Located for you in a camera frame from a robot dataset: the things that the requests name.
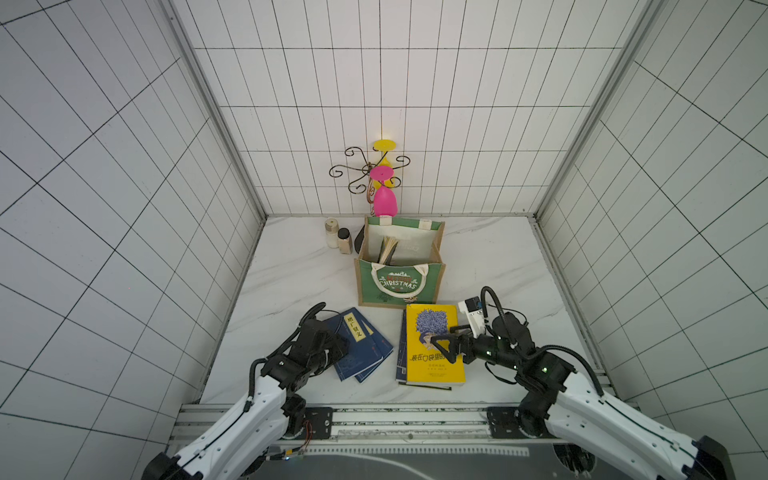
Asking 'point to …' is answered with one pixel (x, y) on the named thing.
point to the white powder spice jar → (331, 226)
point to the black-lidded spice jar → (345, 241)
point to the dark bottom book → (401, 368)
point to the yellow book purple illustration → (425, 363)
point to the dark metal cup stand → (355, 186)
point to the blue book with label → (363, 351)
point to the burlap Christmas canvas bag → (400, 262)
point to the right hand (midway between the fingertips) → (440, 328)
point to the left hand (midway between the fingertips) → (341, 350)
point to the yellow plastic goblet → (384, 145)
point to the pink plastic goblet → (385, 200)
